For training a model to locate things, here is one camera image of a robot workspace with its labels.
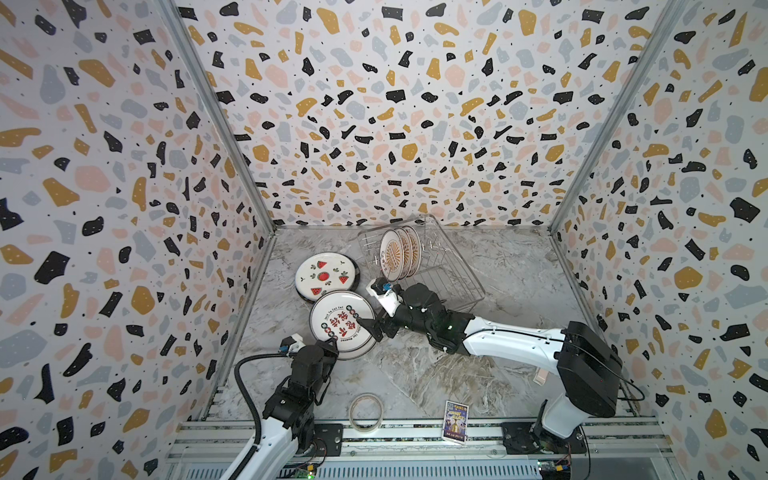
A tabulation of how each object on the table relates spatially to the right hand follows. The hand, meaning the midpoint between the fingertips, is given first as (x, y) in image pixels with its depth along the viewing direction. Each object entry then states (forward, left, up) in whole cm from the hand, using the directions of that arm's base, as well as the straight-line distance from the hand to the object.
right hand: (363, 303), depth 75 cm
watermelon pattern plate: (+22, +18, -19) cm, 34 cm away
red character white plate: (+5, +11, -16) cm, 20 cm away
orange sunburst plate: (-4, 0, -18) cm, 18 cm away
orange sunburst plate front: (+27, -5, -14) cm, 31 cm away
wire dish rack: (+27, -23, -20) cm, 41 cm away
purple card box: (-22, -24, -20) cm, 38 cm away
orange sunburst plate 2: (+23, -11, -8) cm, 27 cm away
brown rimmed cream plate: (+23, +17, -19) cm, 34 cm away
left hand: (-3, +8, -13) cm, 15 cm away
